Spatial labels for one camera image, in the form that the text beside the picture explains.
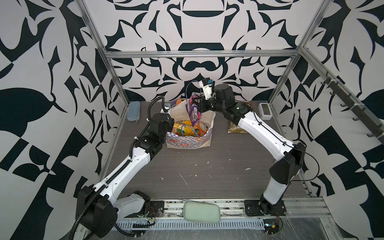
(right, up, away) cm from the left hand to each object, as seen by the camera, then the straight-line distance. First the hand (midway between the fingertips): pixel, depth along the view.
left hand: (161, 111), depth 77 cm
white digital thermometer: (+67, +1, +31) cm, 74 cm away
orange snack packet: (+21, -10, +17) cm, 29 cm away
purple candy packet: (+16, +1, -4) cm, 16 cm away
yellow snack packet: (+11, -10, +16) cm, 22 cm away
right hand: (+16, +7, -3) cm, 18 cm away
